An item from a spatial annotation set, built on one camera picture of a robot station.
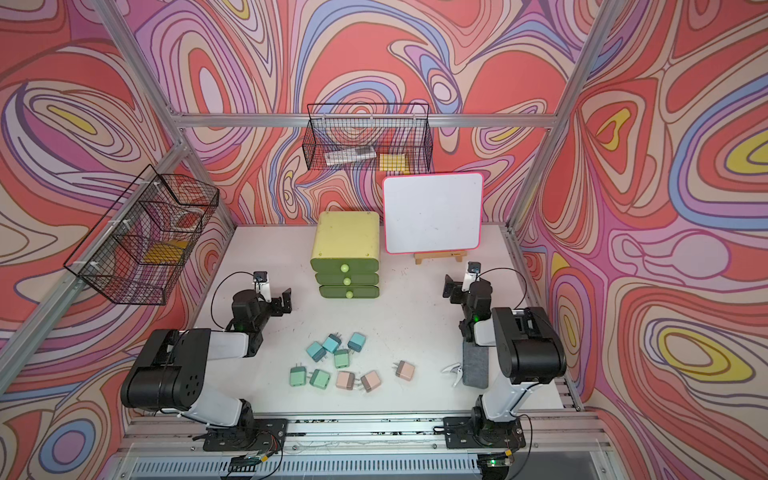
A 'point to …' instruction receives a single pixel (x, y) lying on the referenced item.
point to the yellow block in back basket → (394, 162)
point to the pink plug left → (345, 380)
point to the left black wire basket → (136, 254)
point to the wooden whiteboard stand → (439, 255)
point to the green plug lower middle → (319, 378)
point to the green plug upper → (341, 358)
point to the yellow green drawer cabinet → (346, 248)
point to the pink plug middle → (371, 381)
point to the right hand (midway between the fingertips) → (462, 282)
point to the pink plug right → (404, 370)
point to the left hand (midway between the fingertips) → (277, 289)
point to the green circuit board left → (244, 464)
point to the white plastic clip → (456, 367)
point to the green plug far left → (298, 375)
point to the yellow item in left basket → (168, 252)
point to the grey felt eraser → (475, 365)
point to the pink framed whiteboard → (433, 213)
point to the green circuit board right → (494, 459)
